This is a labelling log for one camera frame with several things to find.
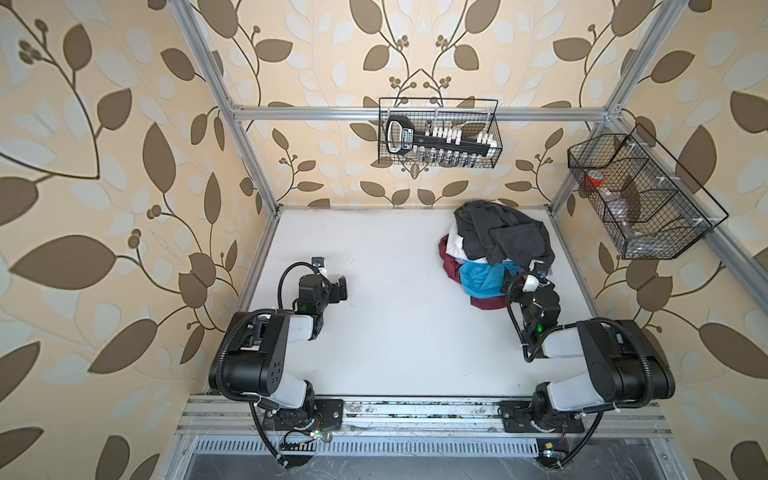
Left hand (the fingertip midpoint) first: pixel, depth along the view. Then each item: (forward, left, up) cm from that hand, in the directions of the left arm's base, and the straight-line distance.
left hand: (330, 275), depth 94 cm
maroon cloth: (+5, -40, -2) cm, 40 cm away
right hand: (0, -60, +4) cm, 60 cm away
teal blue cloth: (+1, -48, -2) cm, 48 cm away
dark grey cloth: (+12, -51, +9) cm, 54 cm away
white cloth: (+11, -41, +1) cm, 43 cm away
